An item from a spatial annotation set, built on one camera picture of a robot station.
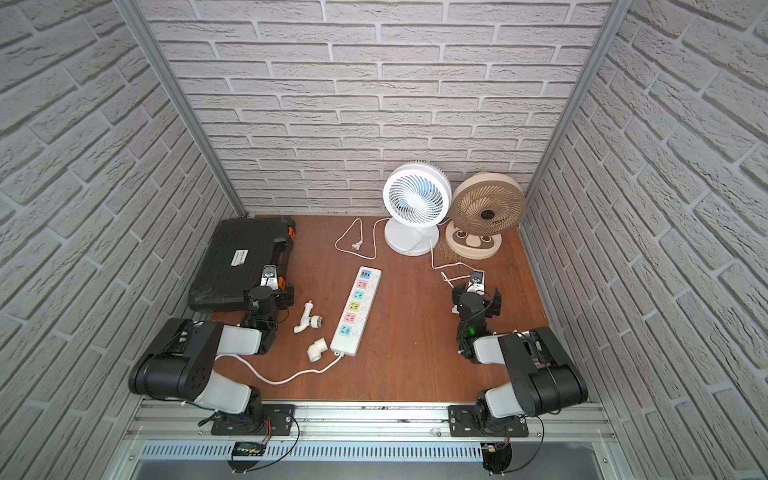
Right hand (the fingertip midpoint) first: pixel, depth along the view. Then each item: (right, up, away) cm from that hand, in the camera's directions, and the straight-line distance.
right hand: (484, 286), depth 91 cm
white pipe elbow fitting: (-51, -17, -7) cm, 54 cm away
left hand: (-70, +2, +1) cm, 70 cm away
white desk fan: (-21, +28, -3) cm, 35 cm away
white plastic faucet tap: (-52, -10, -3) cm, 53 cm away
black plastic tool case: (-81, +8, +6) cm, 82 cm away
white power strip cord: (-57, -24, -11) cm, 63 cm away
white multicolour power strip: (-40, -8, 0) cm, 41 cm away
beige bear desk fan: (0, +25, +1) cm, 25 cm away
